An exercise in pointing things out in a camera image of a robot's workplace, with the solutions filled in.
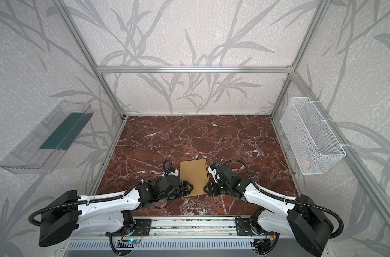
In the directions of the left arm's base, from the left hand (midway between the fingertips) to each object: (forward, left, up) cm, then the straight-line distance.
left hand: (192, 187), depth 79 cm
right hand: (+2, -7, -2) cm, 8 cm away
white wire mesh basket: (+6, -49, +27) cm, 57 cm away
